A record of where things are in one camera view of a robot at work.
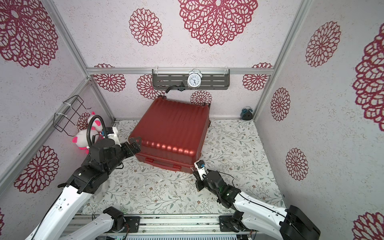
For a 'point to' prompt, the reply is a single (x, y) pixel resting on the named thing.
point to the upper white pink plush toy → (96, 125)
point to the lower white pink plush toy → (81, 140)
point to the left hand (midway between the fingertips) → (134, 142)
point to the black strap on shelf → (181, 87)
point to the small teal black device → (246, 113)
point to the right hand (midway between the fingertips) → (192, 172)
